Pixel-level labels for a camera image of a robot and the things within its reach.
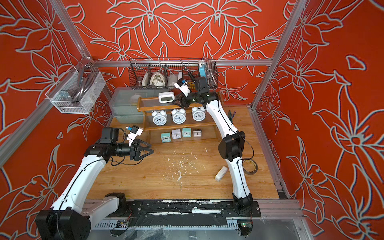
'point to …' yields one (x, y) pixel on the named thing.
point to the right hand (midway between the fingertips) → (173, 97)
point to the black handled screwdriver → (189, 73)
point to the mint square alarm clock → (165, 137)
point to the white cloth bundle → (157, 79)
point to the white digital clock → (166, 97)
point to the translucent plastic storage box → (124, 101)
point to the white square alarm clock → (176, 134)
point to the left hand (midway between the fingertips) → (150, 148)
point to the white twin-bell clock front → (159, 117)
